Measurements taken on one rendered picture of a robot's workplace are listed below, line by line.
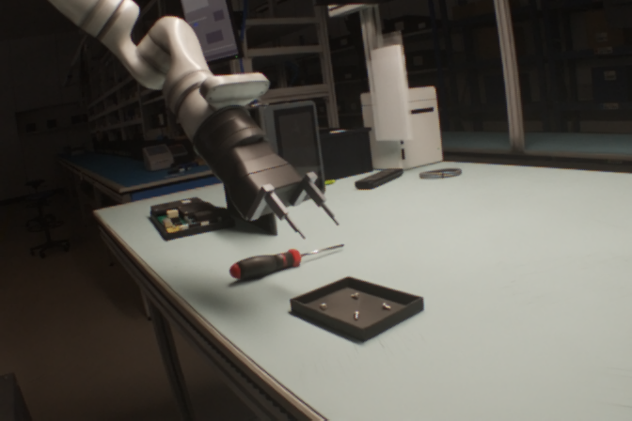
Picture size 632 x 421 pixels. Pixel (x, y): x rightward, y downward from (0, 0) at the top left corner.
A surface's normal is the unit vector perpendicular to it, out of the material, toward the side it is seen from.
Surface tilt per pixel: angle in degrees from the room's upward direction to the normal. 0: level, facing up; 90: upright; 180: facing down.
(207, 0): 101
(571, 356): 0
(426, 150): 90
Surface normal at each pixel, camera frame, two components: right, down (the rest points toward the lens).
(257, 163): 0.40, -0.71
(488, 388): -0.12, -0.98
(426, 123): 0.54, 0.07
